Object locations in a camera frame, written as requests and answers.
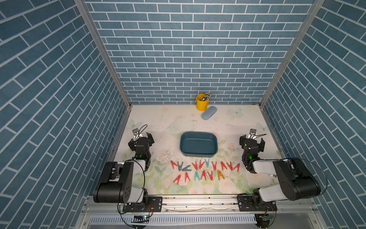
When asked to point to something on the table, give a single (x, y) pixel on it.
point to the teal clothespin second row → (196, 174)
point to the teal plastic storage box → (198, 144)
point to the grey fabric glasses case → (208, 113)
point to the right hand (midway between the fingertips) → (254, 137)
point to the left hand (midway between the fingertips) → (144, 134)
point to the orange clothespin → (219, 174)
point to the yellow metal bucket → (201, 105)
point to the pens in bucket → (207, 96)
